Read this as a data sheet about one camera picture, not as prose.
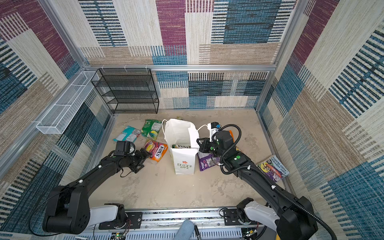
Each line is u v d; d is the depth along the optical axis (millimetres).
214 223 733
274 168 867
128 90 1105
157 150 962
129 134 1049
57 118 714
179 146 916
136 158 793
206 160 910
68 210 411
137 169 819
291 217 391
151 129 1053
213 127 688
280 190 441
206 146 669
